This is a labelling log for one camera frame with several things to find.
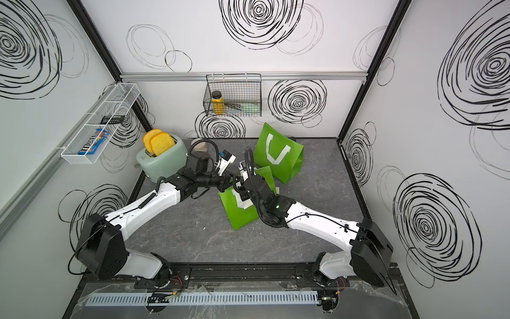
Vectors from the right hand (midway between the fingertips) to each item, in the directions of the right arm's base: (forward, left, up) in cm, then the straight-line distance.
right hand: (246, 176), depth 76 cm
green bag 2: (+16, -16, -6) cm, 23 cm away
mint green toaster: (+15, +38, -10) cm, 41 cm away
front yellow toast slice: (+19, +42, -2) cm, 46 cm away
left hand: (+1, +3, -3) cm, 4 cm away
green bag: (-12, +3, -11) cm, 17 cm away
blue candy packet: (+4, +53, +14) cm, 55 cm away
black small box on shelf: (+17, +53, +14) cm, 58 cm away
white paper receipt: (-8, +2, -8) cm, 11 cm away
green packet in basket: (+29, -1, +11) cm, 31 cm away
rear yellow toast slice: (+20, +48, 0) cm, 51 cm away
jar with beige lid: (+30, +28, -16) cm, 44 cm away
